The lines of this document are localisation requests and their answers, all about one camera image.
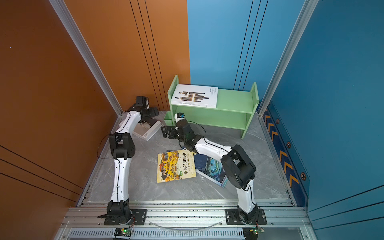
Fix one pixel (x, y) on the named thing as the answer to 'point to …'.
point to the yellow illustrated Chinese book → (175, 165)
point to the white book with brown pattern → (195, 95)
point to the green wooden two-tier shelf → (234, 109)
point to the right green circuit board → (252, 233)
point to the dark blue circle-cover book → (210, 168)
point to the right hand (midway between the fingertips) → (166, 129)
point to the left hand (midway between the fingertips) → (153, 111)
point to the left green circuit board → (122, 232)
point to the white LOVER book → (145, 131)
